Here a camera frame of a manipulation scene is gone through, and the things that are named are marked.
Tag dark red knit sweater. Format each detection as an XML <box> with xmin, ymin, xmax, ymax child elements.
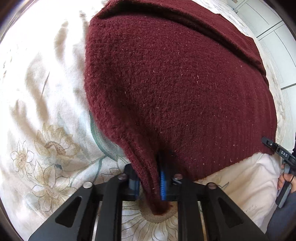
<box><xmin>84</xmin><ymin>0</ymin><xmax>278</xmax><ymax>215</ymax></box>

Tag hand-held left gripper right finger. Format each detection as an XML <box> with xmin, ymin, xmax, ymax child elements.
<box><xmin>158</xmin><ymin>151</ymin><xmax>270</xmax><ymax>241</ymax></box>

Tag person's right hand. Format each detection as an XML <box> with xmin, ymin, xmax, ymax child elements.
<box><xmin>277</xmin><ymin>164</ymin><xmax>296</xmax><ymax>193</ymax></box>

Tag person's right forearm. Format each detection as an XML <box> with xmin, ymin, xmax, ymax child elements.
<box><xmin>266</xmin><ymin>190</ymin><xmax>296</xmax><ymax>241</ymax></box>

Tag floral white bed sheet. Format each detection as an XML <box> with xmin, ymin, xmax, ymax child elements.
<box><xmin>0</xmin><ymin>0</ymin><xmax>288</xmax><ymax>241</ymax></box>

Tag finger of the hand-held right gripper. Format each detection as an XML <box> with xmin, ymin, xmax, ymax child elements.
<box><xmin>261</xmin><ymin>136</ymin><xmax>281</xmax><ymax>155</ymax></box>

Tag white wardrobe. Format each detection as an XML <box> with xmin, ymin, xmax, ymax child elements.
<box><xmin>232</xmin><ymin>0</ymin><xmax>296</xmax><ymax>149</ymax></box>

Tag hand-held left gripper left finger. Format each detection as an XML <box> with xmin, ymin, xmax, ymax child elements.
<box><xmin>28</xmin><ymin>163</ymin><xmax>140</xmax><ymax>241</ymax></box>

